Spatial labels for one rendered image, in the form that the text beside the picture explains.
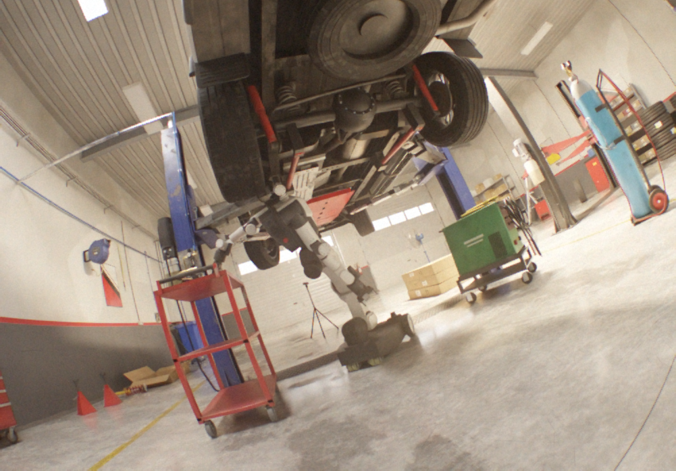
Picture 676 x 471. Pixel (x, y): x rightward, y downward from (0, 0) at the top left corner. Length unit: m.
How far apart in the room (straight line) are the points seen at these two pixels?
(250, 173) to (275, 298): 10.23
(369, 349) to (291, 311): 9.73
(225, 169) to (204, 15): 0.78
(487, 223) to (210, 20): 2.41
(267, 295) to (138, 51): 9.54
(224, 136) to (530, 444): 1.64
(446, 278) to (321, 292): 8.08
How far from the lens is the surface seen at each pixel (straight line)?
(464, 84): 2.13
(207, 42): 1.57
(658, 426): 0.80
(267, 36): 1.64
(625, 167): 2.83
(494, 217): 2.56
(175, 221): 2.97
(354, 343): 2.00
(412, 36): 1.73
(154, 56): 5.04
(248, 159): 1.50
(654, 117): 7.51
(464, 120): 2.16
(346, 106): 1.88
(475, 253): 2.63
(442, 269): 4.20
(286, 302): 11.60
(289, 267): 11.73
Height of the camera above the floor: 0.56
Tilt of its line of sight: 14 degrees up
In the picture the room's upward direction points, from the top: 21 degrees counter-clockwise
